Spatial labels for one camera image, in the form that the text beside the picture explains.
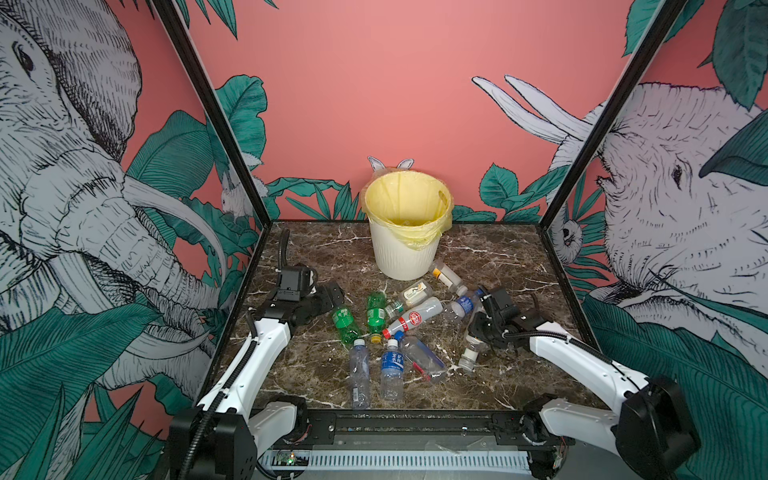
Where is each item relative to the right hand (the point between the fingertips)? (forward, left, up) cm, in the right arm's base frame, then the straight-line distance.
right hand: (469, 326), depth 85 cm
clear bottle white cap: (-10, +32, -6) cm, 34 cm away
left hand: (+6, +39, +8) cm, 41 cm away
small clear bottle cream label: (+12, +14, -1) cm, 18 cm away
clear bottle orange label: (+20, +3, -5) cm, 21 cm away
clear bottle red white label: (-8, +1, -3) cm, 9 cm away
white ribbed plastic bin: (+20, +22, +5) cm, 30 cm away
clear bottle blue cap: (+9, 0, -3) cm, 9 cm away
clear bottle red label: (+4, +16, -2) cm, 16 cm away
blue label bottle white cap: (-11, +22, -6) cm, 26 cm away
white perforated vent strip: (-32, +37, -7) cm, 49 cm away
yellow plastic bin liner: (+39, +15, +10) cm, 43 cm away
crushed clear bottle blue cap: (-8, +13, -7) cm, 17 cm away
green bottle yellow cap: (+2, +37, -2) cm, 37 cm away
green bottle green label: (+4, +27, -1) cm, 28 cm away
